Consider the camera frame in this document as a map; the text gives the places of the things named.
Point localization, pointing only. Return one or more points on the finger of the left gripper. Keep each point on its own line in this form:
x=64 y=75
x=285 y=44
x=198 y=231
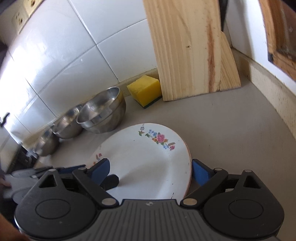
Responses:
x=69 y=170
x=110 y=182

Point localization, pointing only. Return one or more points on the small steel bowl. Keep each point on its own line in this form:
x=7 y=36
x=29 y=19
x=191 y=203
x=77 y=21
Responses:
x=104 y=112

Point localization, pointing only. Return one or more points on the small wooden cutting board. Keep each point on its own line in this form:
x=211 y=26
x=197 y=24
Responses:
x=229 y=74

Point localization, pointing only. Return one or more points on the black glass gas stove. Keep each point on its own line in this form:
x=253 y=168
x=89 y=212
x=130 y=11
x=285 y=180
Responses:
x=23 y=159

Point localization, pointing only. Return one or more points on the beige wall socket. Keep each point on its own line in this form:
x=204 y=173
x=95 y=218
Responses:
x=19 y=19
x=31 y=6

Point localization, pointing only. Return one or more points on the white plate colourful flowers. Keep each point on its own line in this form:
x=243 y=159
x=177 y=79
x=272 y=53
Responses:
x=151 y=160

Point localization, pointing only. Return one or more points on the wooden window frame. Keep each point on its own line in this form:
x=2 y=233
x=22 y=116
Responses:
x=279 y=24

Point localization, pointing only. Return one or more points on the large wooden cutting board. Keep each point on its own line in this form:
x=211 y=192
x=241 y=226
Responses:
x=186 y=37

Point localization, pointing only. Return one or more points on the beige wall socket left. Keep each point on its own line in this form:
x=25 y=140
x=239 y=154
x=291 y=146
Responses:
x=19 y=19

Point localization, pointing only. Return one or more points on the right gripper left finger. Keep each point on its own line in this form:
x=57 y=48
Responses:
x=91 y=179

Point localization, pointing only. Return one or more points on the beige wall socket right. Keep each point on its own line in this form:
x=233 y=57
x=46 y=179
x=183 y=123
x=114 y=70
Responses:
x=31 y=6

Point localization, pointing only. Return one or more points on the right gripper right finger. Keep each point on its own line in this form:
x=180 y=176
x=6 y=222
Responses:
x=210 y=181

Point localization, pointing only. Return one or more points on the yellow sponge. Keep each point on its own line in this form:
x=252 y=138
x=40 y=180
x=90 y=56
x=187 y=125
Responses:
x=145 y=90

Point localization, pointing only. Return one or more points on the large steel bowl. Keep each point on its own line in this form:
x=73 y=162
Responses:
x=47 y=143

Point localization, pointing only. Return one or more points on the medium steel bowl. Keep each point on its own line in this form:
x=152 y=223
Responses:
x=66 y=127

